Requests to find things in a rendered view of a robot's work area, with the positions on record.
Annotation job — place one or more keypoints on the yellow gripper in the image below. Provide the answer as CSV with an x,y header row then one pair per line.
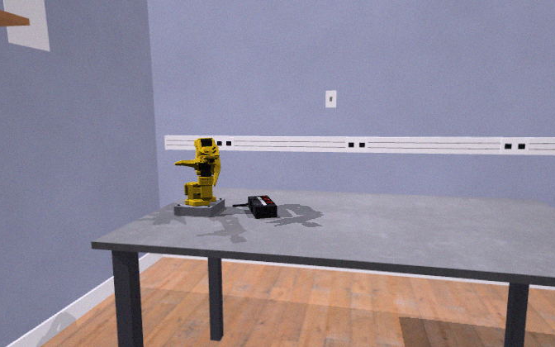
x,y
205,162

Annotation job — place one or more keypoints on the black power strip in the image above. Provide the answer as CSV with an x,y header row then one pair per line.
x,y
260,206

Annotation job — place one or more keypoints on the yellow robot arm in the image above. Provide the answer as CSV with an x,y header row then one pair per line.
x,y
200,194

